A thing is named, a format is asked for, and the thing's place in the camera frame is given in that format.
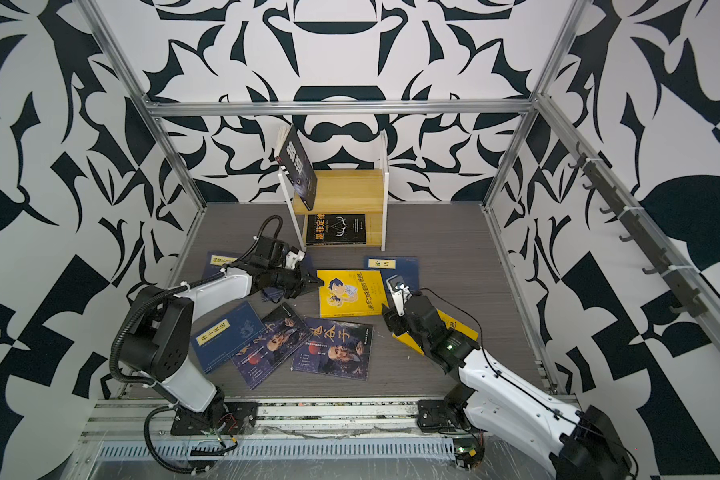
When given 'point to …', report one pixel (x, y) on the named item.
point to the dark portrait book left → (284, 332)
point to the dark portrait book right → (336, 348)
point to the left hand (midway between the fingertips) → (326, 278)
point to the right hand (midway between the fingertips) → (395, 297)
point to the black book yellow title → (335, 229)
